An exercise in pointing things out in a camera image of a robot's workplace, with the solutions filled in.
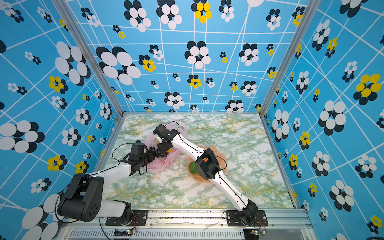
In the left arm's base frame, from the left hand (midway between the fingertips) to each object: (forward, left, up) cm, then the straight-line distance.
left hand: (154, 153), depth 93 cm
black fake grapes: (+1, -1, 0) cm, 1 cm away
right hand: (+7, -5, -3) cm, 9 cm away
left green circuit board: (-40, +12, -6) cm, 43 cm away
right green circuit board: (-40, -56, -3) cm, 69 cm away
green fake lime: (-11, -25, +5) cm, 27 cm away
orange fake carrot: (-15, -31, +22) cm, 40 cm away
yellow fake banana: (+1, -10, +2) cm, 10 cm away
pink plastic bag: (+15, -17, +5) cm, 23 cm away
